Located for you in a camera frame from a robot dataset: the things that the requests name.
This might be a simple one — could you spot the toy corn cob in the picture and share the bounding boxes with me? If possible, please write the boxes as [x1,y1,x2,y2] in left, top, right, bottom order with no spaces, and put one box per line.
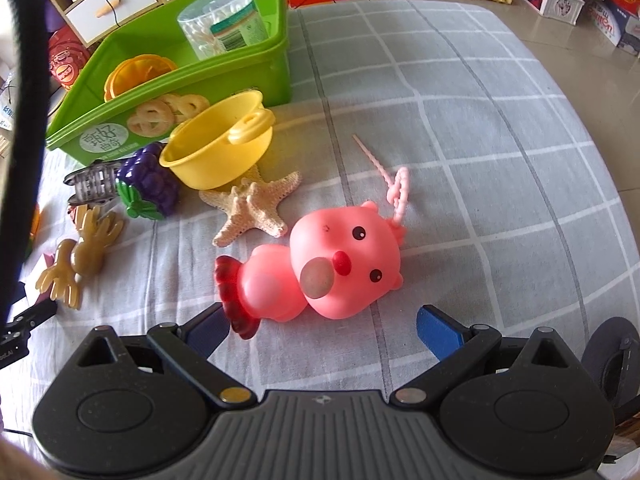
[26,205,41,257]

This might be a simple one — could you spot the clear cotton swab jar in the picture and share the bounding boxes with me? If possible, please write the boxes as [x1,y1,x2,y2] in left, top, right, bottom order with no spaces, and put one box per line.
[177,0,268,60]

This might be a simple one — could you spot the beige starfish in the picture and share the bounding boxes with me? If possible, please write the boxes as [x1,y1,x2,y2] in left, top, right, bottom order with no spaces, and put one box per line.
[198,166,302,247]

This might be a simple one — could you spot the orange plastic toy mold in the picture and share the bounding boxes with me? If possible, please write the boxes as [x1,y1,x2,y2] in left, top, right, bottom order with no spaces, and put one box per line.
[103,54,178,102]

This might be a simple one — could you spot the grey hair claw clip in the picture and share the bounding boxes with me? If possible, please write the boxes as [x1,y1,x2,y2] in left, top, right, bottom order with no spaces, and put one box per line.
[63,159,124,207]

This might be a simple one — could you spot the pink rubber pig toy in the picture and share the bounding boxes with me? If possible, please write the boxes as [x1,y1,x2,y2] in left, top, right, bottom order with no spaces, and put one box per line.
[214,133,410,340]

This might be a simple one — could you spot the yellow toy pot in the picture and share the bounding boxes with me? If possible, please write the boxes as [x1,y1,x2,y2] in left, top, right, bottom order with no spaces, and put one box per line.
[160,90,276,191]

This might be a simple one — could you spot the green plastic storage bin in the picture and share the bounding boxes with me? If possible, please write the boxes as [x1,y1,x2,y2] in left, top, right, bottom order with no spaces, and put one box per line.
[46,0,292,165]

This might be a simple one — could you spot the purple toy grapes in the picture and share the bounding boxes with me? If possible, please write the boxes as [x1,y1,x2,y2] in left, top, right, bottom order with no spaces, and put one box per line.
[116,141,180,220]

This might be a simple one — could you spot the black cable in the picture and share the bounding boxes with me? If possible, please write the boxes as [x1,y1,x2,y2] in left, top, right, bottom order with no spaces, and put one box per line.
[0,0,52,331]

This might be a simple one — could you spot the grey checked cloth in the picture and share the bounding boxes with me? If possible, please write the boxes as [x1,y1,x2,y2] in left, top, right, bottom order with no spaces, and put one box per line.
[0,0,640,480]

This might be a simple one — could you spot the red round bag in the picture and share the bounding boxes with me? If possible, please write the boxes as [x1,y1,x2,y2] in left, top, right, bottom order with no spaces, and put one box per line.
[49,25,91,90]

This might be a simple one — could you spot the tan rubber hand toy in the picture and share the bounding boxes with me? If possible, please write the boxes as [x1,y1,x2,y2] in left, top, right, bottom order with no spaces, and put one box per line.
[35,205,125,310]

